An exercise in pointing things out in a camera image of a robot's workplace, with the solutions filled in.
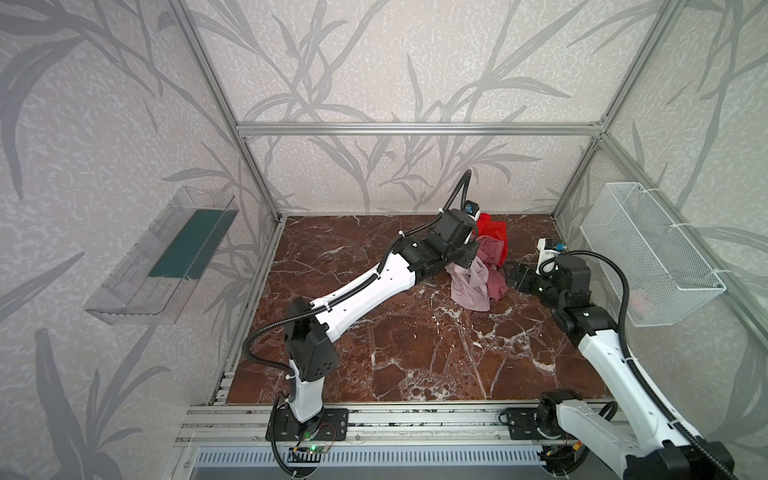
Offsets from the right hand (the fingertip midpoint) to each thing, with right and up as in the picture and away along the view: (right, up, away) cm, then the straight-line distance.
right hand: (516, 257), depth 80 cm
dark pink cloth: (-1, +1, +19) cm, 19 cm away
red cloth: (-1, +9, +25) cm, 27 cm away
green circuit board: (-52, -46, -9) cm, 70 cm away
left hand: (-12, +6, -4) cm, 14 cm away
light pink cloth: (-10, -10, +14) cm, 20 cm away
